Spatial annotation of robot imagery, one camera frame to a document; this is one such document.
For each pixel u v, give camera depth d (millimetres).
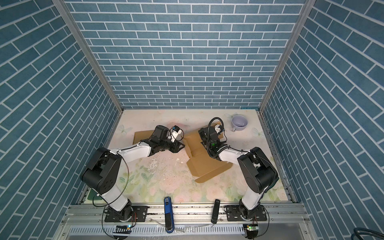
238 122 1105
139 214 738
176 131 826
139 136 1108
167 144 791
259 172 474
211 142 709
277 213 760
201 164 923
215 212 754
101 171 469
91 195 788
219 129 844
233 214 737
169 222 718
